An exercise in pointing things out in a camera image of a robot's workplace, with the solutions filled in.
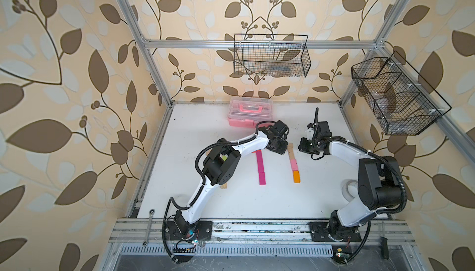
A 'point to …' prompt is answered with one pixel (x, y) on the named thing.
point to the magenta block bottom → (261, 178)
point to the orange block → (296, 177)
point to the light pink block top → (294, 164)
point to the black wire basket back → (282, 55)
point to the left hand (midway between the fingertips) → (282, 146)
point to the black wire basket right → (400, 101)
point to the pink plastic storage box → (246, 112)
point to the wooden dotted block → (290, 148)
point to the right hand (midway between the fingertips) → (299, 147)
